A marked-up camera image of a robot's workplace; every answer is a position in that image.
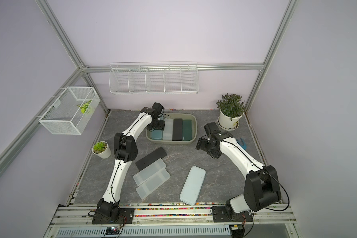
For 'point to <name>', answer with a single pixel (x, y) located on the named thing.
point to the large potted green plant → (231, 107)
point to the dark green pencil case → (187, 130)
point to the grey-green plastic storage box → (184, 116)
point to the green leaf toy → (84, 106)
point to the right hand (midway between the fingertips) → (202, 148)
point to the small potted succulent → (101, 149)
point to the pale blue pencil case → (191, 190)
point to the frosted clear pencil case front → (145, 189)
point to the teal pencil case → (157, 135)
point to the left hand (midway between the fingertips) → (159, 128)
